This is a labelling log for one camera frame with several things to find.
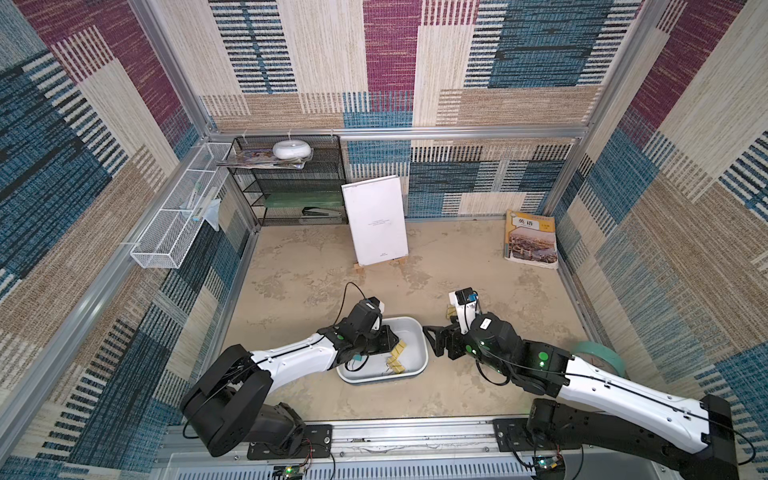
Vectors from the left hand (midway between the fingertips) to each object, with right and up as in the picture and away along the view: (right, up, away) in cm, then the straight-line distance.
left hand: (398, 338), depth 85 cm
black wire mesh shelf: (-29, +44, +21) cm, 56 cm away
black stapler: (-29, +38, +24) cm, 53 cm away
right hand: (+9, +7, -12) cm, 16 cm away
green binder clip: (-10, +1, -19) cm, 21 cm away
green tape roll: (+49, -1, -9) cm, 50 cm away
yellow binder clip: (-1, -4, 0) cm, 4 cm away
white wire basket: (-70, +29, +9) cm, 76 cm away
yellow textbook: (+50, +28, +27) cm, 64 cm away
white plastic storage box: (-7, -7, -3) cm, 10 cm away
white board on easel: (-7, +34, +7) cm, 35 cm away
